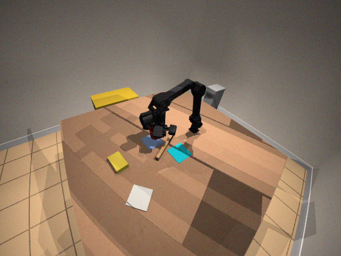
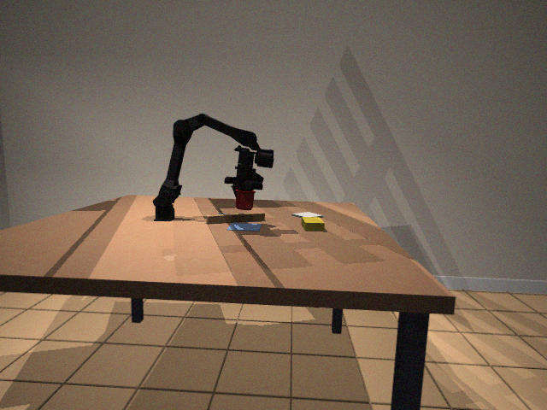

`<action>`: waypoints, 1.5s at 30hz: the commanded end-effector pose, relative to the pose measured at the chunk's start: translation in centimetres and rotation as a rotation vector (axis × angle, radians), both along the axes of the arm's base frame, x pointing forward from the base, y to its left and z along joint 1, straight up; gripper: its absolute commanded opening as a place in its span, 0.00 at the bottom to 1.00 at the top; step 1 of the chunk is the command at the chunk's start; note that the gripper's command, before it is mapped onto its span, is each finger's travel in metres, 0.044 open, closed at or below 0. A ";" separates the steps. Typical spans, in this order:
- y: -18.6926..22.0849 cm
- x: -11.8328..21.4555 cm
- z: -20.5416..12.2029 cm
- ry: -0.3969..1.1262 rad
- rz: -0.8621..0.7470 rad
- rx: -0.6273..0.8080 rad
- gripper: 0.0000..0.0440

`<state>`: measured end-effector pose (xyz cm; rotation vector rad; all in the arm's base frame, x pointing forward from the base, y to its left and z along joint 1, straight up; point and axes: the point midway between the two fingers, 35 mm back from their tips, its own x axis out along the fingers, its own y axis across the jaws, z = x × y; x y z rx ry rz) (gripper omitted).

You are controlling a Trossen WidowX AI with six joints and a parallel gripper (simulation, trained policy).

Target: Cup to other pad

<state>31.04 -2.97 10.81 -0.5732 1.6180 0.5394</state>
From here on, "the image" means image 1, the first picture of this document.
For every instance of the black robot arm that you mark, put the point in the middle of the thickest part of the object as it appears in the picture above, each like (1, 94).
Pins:
(162, 100)

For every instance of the white square block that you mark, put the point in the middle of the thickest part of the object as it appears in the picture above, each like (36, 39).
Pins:
(139, 198)

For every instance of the yellow flat block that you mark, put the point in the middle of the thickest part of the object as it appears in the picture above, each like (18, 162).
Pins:
(118, 162)

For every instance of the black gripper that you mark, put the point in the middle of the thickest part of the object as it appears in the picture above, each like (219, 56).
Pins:
(171, 130)

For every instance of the tan flat bar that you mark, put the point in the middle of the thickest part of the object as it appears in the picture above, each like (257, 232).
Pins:
(158, 156)

